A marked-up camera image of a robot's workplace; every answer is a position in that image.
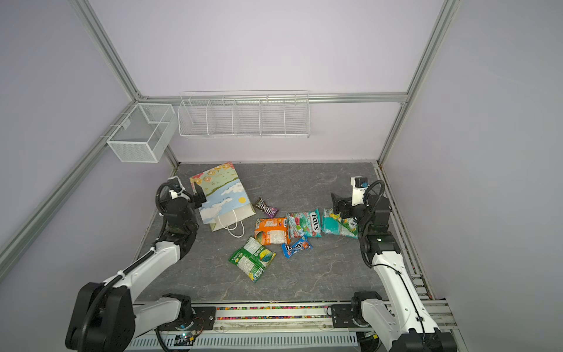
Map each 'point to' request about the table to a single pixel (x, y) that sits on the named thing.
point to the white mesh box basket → (144, 133)
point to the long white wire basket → (281, 114)
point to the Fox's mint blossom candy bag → (304, 224)
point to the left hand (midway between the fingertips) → (183, 188)
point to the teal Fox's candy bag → (333, 223)
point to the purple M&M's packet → (261, 204)
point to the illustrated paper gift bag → (227, 200)
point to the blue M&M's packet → (301, 244)
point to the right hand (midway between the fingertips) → (343, 191)
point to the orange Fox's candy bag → (269, 231)
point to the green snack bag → (253, 259)
